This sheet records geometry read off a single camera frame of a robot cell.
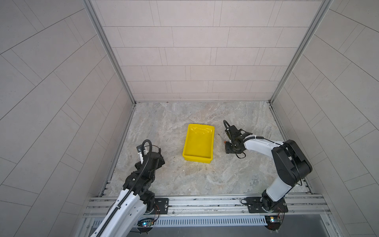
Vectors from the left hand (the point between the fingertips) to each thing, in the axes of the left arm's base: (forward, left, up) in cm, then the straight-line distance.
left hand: (157, 154), depth 81 cm
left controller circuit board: (-30, +1, -4) cm, 31 cm away
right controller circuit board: (-29, -58, -7) cm, 65 cm away
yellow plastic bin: (+10, -23, -6) cm, 26 cm away
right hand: (+8, -41, -10) cm, 43 cm away
